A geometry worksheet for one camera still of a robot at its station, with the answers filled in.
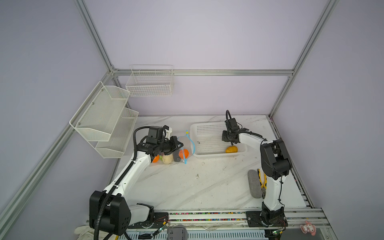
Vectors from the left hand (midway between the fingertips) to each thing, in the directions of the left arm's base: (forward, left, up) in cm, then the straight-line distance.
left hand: (183, 145), depth 79 cm
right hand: (+18, -28, -14) cm, 36 cm away
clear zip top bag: (+7, -3, -9) cm, 12 cm away
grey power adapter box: (-37, +2, -20) cm, 42 cm away
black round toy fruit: (0, +5, -13) cm, 14 cm away
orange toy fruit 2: (+1, -1, -11) cm, 11 cm away
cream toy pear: (-1, +10, -15) cm, 18 cm away
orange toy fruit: (0, +18, -16) cm, 24 cm away
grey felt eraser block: (-15, -40, -16) cm, 46 cm away
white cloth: (-37, +43, -16) cm, 59 cm away
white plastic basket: (+17, -14, -19) cm, 29 cm away
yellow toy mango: (+7, -31, -14) cm, 35 cm away
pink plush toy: (-35, -61, -17) cm, 72 cm away
